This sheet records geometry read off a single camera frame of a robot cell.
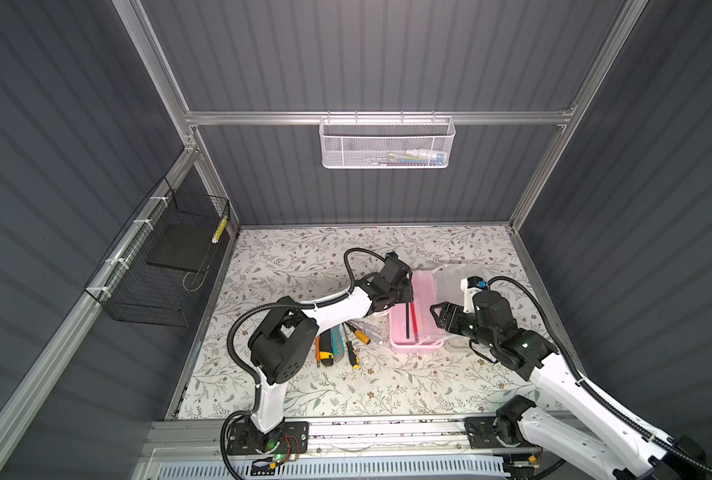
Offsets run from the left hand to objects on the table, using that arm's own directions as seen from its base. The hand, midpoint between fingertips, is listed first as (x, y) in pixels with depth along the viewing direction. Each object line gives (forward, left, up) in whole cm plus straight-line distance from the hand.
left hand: (413, 289), depth 90 cm
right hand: (-12, -5, +6) cm, 14 cm away
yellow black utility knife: (-14, +27, -9) cm, 32 cm away
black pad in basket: (+5, +61, +18) cm, 64 cm away
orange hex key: (-13, +29, -10) cm, 34 cm away
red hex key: (-5, -1, -9) cm, 10 cm away
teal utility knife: (-12, +24, -10) cm, 28 cm away
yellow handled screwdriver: (-15, +20, -9) cm, 26 cm away
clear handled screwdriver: (-9, +12, -10) cm, 18 cm away
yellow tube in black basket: (+11, +55, +17) cm, 58 cm away
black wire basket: (-3, +67, +18) cm, 70 cm away
